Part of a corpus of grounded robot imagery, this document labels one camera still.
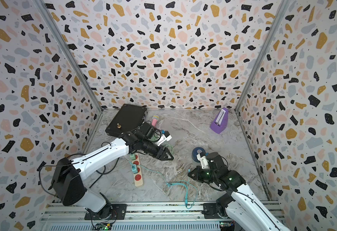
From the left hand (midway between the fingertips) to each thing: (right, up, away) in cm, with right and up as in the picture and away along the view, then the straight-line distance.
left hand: (172, 158), depth 73 cm
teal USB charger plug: (-22, -8, +8) cm, 25 cm away
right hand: (+9, -9, 0) cm, 12 cm away
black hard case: (-34, +22, +36) cm, 54 cm away
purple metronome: (+33, +17, +30) cm, 48 cm away
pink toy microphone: (-15, +21, +39) cm, 47 cm away
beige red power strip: (-20, -14, +10) cm, 27 cm away
